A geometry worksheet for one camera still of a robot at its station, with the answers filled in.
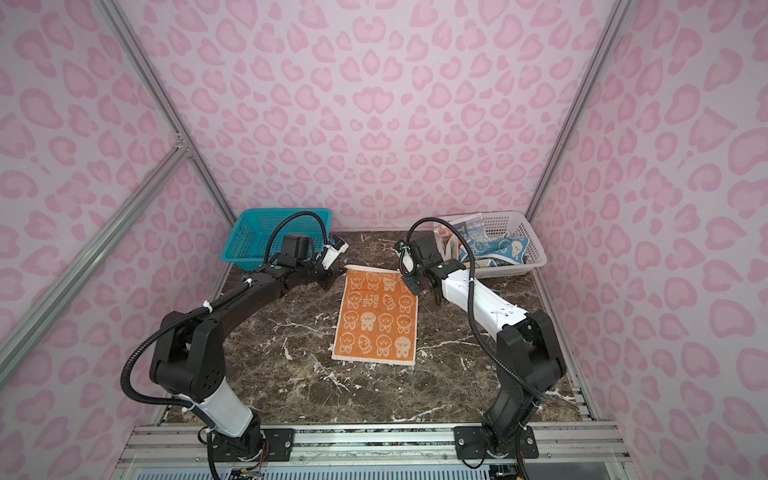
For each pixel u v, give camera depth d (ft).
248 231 3.73
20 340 1.67
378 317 3.12
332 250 2.57
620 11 2.25
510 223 3.70
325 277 2.63
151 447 2.46
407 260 2.61
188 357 1.52
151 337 1.39
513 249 3.30
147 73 2.54
